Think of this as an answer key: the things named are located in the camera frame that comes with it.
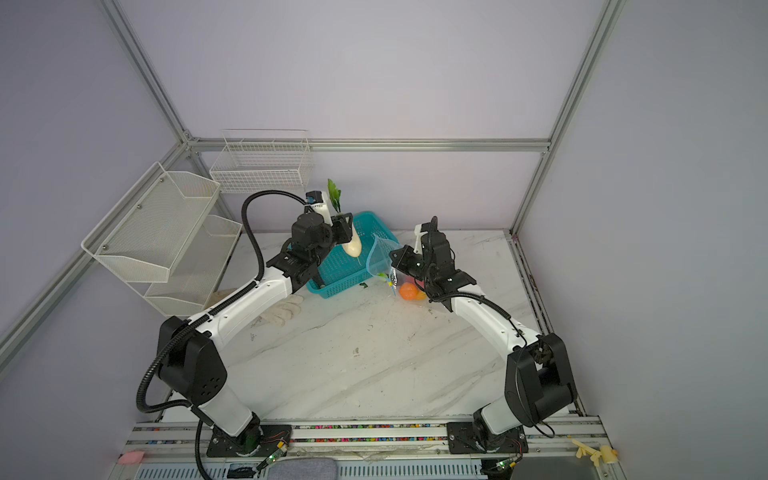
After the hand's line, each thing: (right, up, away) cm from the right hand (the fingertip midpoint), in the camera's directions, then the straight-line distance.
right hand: (386, 252), depth 81 cm
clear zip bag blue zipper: (-3, -2, +16) cm, 16 cm away
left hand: (-11, +10, 0) cm, 15 cm away
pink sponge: (-61, -50, -10) cm, 80 cm away
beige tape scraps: (+53, -49, -10) cm, 73 cm away
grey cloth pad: (-19, -51, -13) cm, 56 cm away
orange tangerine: (+7, -12, +10) cm, 17 cm away
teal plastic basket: (-15, -6, +14) cm, 21 cm away
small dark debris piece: (-9, -11, +23) cm, 27 cm away
